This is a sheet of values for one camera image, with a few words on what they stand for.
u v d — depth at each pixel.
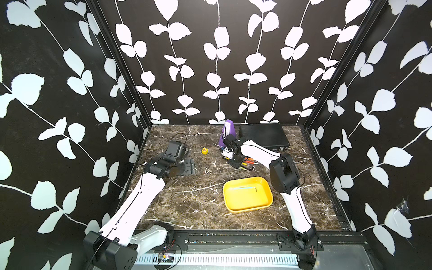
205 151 1.04
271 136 1.49
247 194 0.88
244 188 0.86
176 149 0.56
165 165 0.50
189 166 0.69
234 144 0.75
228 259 0.70
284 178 0.59
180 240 0.74
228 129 0.98
